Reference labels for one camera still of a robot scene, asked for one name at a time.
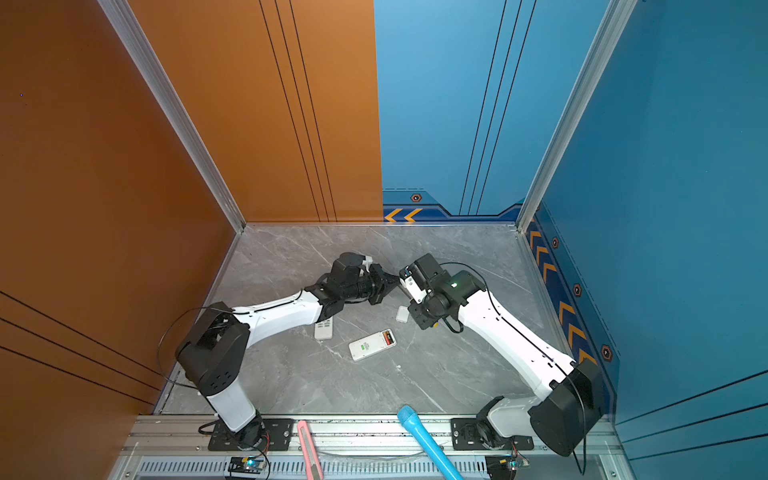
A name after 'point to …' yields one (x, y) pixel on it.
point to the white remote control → (323, 330)
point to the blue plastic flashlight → (408, 415)
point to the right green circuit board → (504, 467)
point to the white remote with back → (372, 343)
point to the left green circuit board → (246, 464)
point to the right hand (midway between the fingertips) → (420, 310)
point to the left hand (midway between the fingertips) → (406, 276)
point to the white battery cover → (402, 314)
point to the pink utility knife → (311, 462)
